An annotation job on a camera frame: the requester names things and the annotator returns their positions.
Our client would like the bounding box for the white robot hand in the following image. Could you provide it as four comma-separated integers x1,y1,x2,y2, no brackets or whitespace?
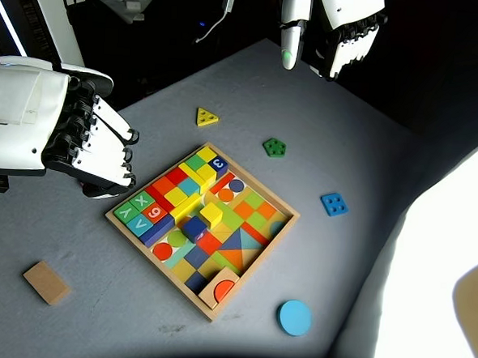
275,0,391,84
0,54,144,202

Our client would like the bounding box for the dark blue cube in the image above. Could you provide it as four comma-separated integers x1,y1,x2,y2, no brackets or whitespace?
179,215,210,245

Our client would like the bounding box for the green pentagon peg block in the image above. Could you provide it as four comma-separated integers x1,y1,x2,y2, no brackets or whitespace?
262,137,288,159

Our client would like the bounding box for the plain wooden rectangular block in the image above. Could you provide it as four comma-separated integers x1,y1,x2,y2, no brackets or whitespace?
20,259,74,309

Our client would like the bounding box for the yellow triangle peg block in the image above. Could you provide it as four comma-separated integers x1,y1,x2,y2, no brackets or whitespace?
195,106,220,129

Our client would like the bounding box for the blue square peg block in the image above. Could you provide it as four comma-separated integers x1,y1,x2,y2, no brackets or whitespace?
318,190,351,218

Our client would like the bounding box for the white LED light strip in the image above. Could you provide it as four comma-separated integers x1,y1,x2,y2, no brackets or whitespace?
0,0,32,58

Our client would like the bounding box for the grey equipment pile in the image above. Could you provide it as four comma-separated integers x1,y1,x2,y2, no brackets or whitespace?
92,0,168,28

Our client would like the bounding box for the grey table cloth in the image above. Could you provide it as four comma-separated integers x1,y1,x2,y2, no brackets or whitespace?
0,21,434,358

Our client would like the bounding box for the wooden puzzle tray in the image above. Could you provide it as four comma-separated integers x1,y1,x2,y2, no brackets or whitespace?
98,134,306,327

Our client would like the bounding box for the light blue round disc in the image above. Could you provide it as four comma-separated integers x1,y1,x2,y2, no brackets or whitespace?
275,297,314,339

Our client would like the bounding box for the white frame post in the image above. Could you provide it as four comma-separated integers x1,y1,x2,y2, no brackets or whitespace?
20,0,91,70

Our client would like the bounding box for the white cable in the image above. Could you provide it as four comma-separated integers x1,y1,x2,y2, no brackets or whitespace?
194,0,238,46

